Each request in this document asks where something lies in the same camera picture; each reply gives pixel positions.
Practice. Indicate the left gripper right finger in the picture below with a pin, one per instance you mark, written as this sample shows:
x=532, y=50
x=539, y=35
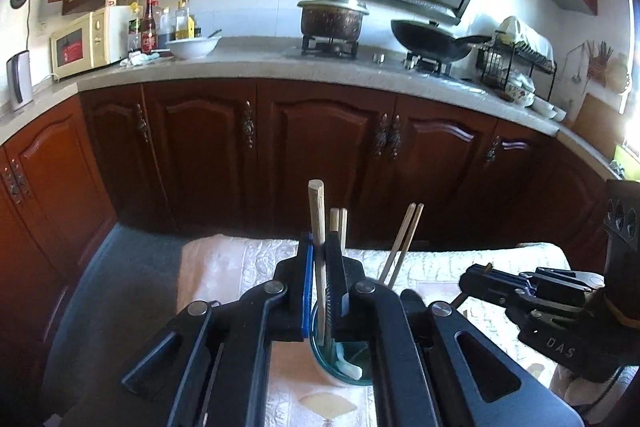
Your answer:
x=341, y=274

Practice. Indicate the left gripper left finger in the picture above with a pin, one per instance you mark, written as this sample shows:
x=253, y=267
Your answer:
x=291, y=317

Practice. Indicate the white ceramic soup spoon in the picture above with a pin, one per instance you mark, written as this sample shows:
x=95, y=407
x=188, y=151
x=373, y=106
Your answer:
x=348, y=369

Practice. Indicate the light wooden chopstick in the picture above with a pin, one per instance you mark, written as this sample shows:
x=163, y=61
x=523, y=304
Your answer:
x=342, y=228
x=335, y=220

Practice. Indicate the dark brown chopstick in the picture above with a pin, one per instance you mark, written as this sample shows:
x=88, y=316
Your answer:
x=318, y=231

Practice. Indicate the thin wooden chopstick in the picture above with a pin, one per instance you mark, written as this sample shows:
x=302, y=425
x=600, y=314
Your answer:
x=404, y=247

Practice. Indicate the right white gloved hand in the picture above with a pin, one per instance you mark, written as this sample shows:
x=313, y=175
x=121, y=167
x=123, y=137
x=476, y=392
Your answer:
x=577, y=391

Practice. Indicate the white utensil holder teal rim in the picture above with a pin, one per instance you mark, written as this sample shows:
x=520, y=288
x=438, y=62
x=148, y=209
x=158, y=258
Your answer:
x=357, y=352

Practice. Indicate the white quilted tablecloth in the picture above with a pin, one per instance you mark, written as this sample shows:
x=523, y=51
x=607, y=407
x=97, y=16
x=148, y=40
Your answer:
x=430, y=365

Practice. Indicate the black wok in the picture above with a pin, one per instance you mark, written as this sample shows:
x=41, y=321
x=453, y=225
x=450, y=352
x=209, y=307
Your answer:
x=432, y=43

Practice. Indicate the black dish rack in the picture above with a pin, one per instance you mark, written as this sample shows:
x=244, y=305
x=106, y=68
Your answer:
x=518, y=62

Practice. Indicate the cooking pot with lid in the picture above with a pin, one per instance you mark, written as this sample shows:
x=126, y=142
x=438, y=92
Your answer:
x=332, y=19

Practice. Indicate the white mixing bowl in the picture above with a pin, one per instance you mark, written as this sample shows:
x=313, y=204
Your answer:
x=192, y=48

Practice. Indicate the dark sauce bottle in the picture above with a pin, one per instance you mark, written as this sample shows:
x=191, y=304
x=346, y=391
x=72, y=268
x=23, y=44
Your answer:
x=148, y=29

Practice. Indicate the cream microwave oven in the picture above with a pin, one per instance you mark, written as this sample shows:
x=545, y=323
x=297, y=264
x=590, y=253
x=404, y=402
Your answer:
x=94, y=40

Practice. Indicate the steel electric kettle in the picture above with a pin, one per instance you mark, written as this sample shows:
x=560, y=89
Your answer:
x=19, y=80

